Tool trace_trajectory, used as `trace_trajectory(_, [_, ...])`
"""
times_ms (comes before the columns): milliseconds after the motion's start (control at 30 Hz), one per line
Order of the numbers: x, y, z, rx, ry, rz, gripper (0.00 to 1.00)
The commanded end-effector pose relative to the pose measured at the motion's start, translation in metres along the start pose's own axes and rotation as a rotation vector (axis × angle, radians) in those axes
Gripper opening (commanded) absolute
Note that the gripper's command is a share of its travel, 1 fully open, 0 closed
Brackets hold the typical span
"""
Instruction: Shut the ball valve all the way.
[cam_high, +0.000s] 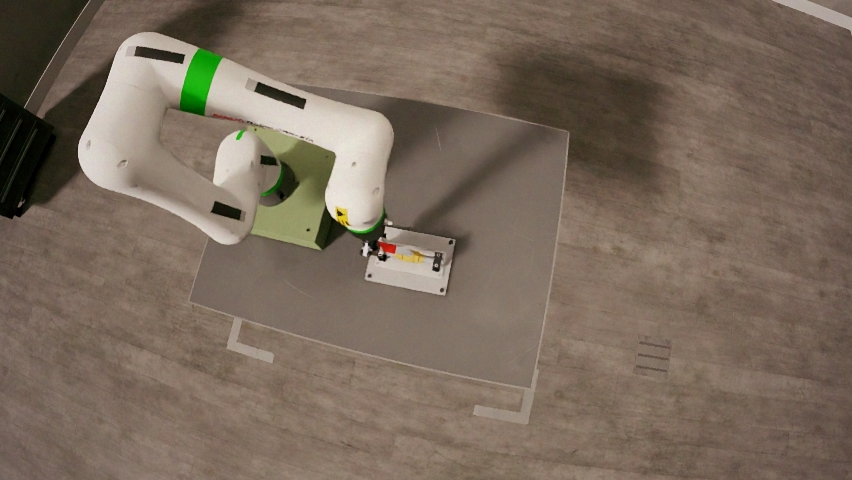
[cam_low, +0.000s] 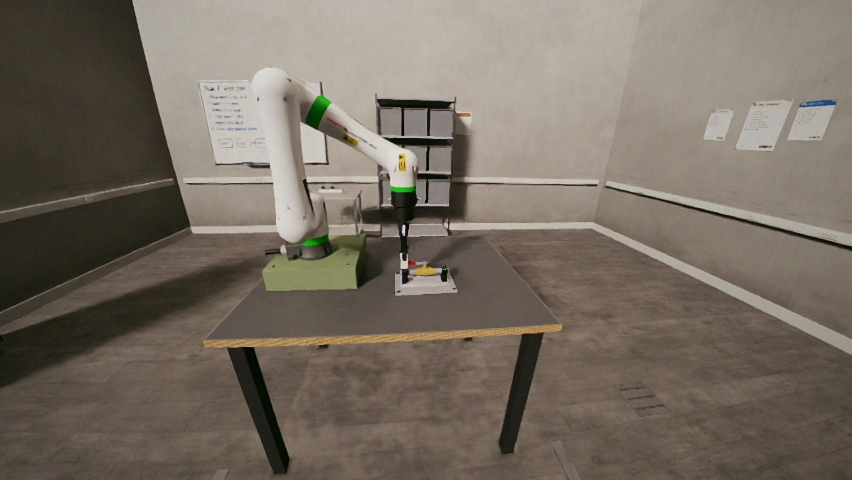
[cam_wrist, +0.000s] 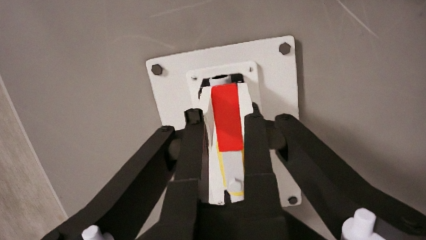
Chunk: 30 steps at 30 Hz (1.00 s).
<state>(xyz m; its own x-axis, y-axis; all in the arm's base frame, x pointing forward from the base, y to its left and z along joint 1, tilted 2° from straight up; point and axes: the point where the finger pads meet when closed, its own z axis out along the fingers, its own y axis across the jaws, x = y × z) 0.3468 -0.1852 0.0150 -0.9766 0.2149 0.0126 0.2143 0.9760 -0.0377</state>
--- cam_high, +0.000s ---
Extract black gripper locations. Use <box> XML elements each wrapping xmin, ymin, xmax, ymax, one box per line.
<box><xmin>360</xmin><ymin>229</ymin><xmax>387</xmax><ymax>257</ymax></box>

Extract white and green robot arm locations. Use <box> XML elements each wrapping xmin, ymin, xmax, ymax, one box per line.
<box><xmin>78</xmin><ymin>32</ymin><xmax>394</xmax><ymax>244</ymax></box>

